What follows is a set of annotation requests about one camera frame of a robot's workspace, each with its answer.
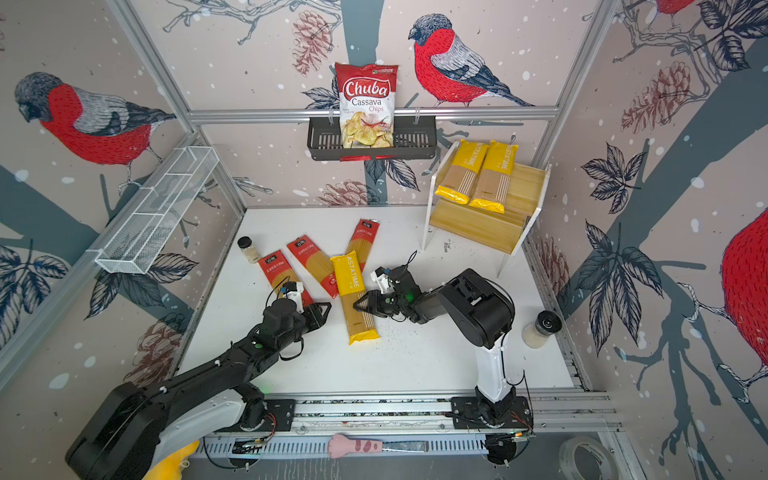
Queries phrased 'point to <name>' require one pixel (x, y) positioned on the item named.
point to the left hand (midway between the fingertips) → (327, 307)
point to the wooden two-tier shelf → (501, 233)
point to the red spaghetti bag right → (362, 240)
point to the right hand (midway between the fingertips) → (355, 314)
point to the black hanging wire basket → (410, 140)
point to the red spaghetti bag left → (280, 273)
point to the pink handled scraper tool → (341, 445)
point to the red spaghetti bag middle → (317, 261)
